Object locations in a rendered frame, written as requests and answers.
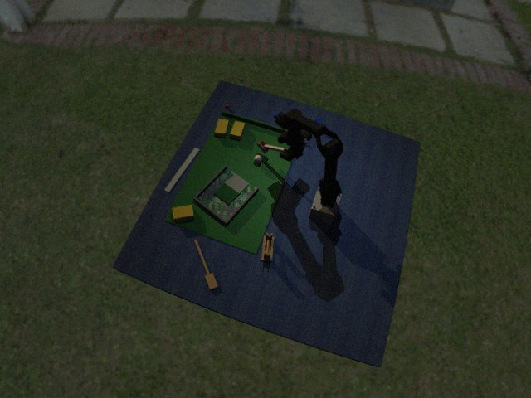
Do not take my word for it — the yellow rectangular block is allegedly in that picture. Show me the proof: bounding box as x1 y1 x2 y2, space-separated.
215 119 229 137
231 121 245 140
172 205 194 221

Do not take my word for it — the green rectangular mat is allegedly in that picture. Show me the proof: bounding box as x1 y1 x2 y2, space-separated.
164 114 292 254

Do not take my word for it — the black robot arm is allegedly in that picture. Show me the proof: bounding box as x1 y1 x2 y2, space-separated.
275 108 343 208

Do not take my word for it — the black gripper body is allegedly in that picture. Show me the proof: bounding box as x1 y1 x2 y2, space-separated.
280 130 312 162

